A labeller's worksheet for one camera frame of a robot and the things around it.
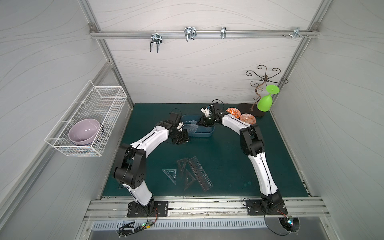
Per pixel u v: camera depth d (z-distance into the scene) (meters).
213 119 0.85
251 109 1.15
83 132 0.60
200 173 0.85
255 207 0.73
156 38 0.78
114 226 0.70
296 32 0.77
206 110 1.00
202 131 1.05
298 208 0.76
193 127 1.04
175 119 0.73
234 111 1.11
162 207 0.73
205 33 0.79
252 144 0.64
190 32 0.76
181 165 0.88
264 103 0.92
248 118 1.09
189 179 0.84
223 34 0.78
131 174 0.46
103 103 0.78
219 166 0.91
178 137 0.77
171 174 0.85
